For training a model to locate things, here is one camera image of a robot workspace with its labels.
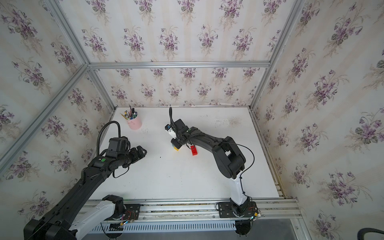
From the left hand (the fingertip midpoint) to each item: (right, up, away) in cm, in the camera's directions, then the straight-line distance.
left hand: (143, 155), depth 80 cm
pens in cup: (-17, +23, +23) cm, 37 cm away
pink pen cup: (-12, +17, +22) cm, 30 cm away
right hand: (+18, +5, +15) cm, 24 cm away
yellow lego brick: (+18, +3, +3) cm, 18 cm away
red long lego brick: (+28, -1, +13) cm, 31 cm away
